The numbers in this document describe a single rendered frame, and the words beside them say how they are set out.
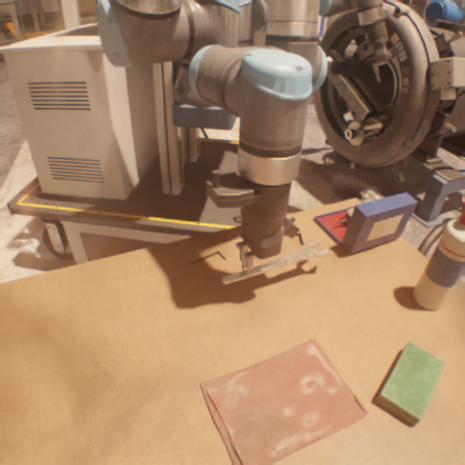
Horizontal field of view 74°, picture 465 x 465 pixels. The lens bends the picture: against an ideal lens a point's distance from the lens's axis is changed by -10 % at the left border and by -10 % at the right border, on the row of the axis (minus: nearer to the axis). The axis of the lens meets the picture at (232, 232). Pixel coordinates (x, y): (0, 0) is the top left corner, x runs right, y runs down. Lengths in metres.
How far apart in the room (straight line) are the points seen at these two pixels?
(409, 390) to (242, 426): 0.26
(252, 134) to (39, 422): 0.51
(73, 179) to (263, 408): 0.95
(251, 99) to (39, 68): 0.79
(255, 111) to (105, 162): 0.75
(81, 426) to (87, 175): 0.82
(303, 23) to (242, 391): 0.57
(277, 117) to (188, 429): 0.44
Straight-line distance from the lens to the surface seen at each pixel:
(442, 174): 1.90
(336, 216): 0.90
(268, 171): 0.47
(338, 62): 1.69
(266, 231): 0.53
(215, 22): 0.87
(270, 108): 0.43
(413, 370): 0.61
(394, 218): 0.81
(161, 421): 0.54
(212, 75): 0.52
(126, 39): 0.78
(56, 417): 0.58
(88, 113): 1.08
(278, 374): 0.56
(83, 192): 1.23
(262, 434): 0.52
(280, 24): 0.60
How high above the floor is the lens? 0.97
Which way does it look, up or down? 38 degrees down
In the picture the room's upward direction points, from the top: 2 degrees clockwise
